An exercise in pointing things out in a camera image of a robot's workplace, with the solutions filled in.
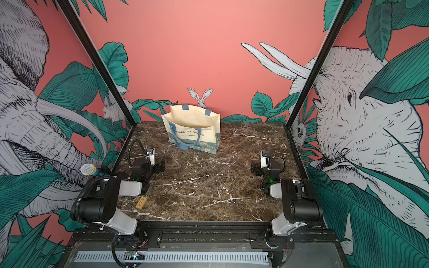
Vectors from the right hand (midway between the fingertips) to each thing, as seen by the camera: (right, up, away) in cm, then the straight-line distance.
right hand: (259, 156), depth 95 cm
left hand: (-61, +1, 0) cm, 61 cm away
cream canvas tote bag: (-38, +16, -5) cm, 42 cm away
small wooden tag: (-63, -22, -11) cm, 68 cm away
